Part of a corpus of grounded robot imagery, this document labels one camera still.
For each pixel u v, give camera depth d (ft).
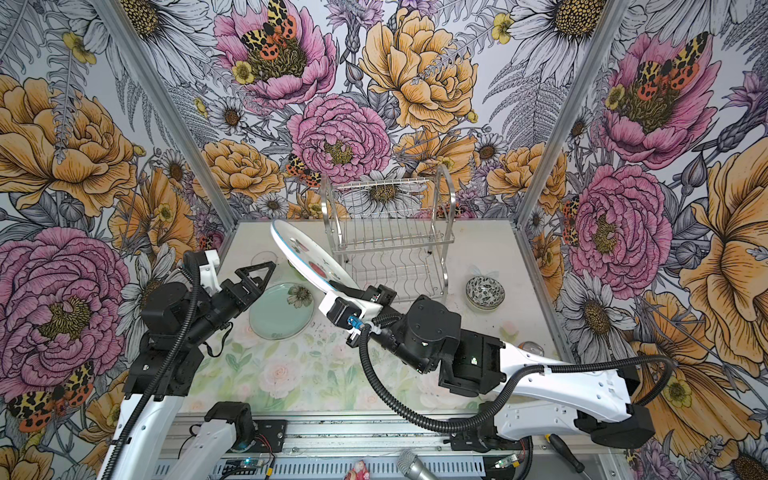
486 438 2.13
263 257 3.37
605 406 1.30
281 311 3.09
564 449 2.34
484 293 3.17
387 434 2.50
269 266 2.04
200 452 1.85
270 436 2.41
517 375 1.25
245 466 2.32
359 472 2.21
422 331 1.19
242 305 1.87
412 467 2.20
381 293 1.46
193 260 1.88
